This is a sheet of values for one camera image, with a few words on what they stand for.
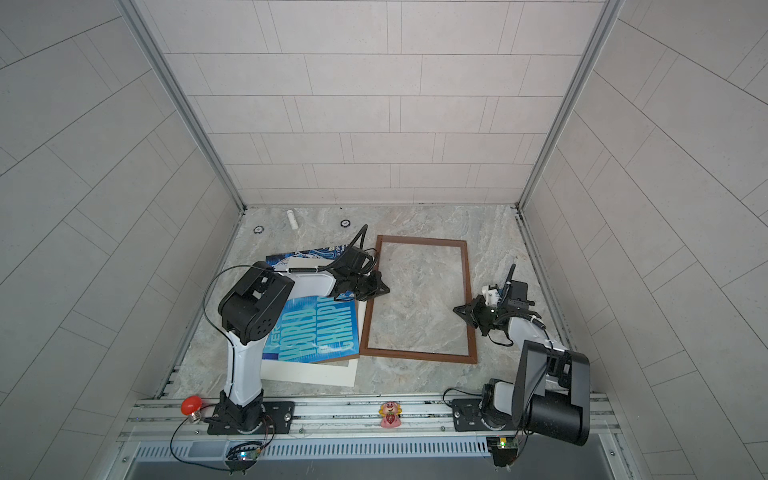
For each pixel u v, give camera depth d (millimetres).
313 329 850
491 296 813
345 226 1112
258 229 1084
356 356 807
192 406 708
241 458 643
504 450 679
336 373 788
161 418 722
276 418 710
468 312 768
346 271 786
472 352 822
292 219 1110
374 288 850
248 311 523
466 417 709
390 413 701
